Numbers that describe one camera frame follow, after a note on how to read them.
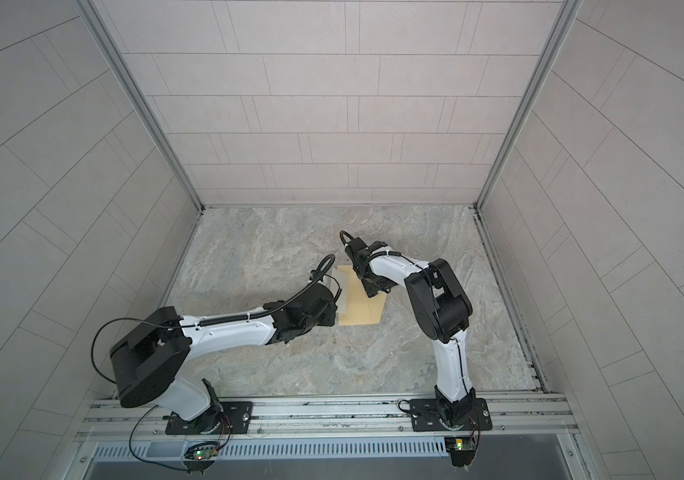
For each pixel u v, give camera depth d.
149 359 0.42
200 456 0.65
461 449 0.68
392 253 0.64
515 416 0.72
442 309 0.51
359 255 0.73
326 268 0.62
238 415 0.71
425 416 0.71
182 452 0.67
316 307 0.65
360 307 0.89
